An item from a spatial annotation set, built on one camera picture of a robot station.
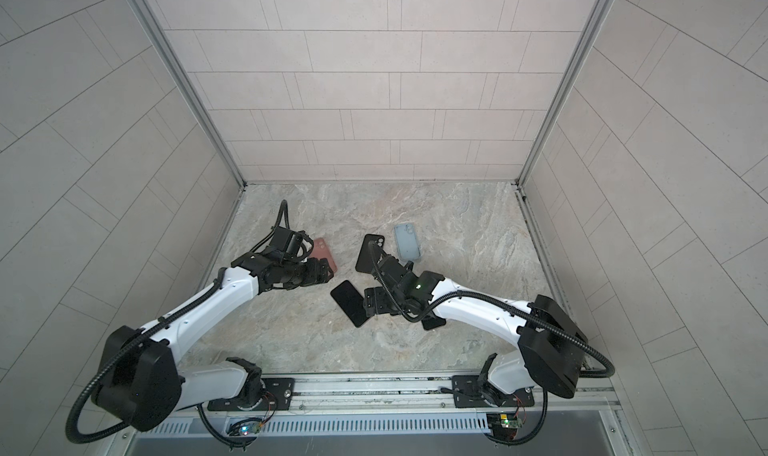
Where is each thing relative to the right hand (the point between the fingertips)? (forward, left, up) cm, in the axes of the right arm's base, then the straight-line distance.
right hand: (373, 308), depth 78 cm
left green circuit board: (-24, +27, -3) cm, 36 cm away
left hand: (+11, +11, +3) cm, 16 cm away
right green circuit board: (-26, -31, -8) cm, 41 cm away
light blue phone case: (+26, -11, -7) cm, 29 cm away
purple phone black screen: (+6, +7, -8) cm, 12 cm away
